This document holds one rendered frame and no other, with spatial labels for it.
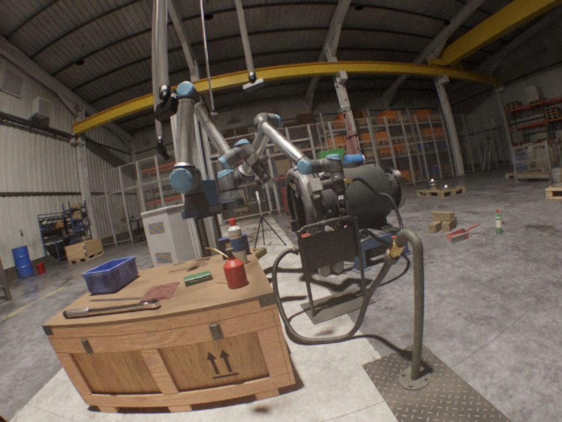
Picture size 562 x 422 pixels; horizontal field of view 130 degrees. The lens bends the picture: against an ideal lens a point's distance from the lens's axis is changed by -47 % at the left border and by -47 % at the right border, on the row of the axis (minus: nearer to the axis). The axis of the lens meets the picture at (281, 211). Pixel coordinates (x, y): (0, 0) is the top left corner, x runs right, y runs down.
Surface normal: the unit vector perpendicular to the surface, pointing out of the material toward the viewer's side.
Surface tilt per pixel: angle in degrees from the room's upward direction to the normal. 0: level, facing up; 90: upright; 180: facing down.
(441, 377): 0
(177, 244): 90
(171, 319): 90
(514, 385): 0
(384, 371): 0
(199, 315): 90
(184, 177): 95
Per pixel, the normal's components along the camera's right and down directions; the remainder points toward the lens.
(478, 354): -0.19, -0.98
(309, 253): 0.21, 0.04
